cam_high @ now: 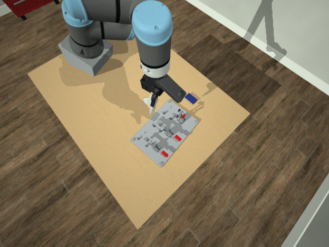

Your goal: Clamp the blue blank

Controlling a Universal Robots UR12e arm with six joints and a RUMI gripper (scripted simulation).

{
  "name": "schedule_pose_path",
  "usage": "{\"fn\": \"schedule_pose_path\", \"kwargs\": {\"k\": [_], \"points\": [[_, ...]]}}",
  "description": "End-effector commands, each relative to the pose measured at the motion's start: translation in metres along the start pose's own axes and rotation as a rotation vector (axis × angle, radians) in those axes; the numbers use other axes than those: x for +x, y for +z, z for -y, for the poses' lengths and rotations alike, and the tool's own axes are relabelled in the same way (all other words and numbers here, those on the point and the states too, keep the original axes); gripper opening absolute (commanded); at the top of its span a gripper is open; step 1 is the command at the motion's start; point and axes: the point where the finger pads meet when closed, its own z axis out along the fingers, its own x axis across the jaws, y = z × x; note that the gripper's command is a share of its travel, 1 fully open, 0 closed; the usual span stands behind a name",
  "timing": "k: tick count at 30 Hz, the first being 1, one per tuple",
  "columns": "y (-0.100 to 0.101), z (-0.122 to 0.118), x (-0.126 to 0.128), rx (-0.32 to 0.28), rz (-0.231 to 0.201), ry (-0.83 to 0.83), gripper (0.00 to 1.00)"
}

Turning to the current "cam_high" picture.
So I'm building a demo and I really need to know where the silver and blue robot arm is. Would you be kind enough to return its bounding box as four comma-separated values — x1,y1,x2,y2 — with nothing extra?
62,0,187,103

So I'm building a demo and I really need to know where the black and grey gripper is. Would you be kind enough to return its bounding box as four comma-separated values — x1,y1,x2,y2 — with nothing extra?
140,74,165,115

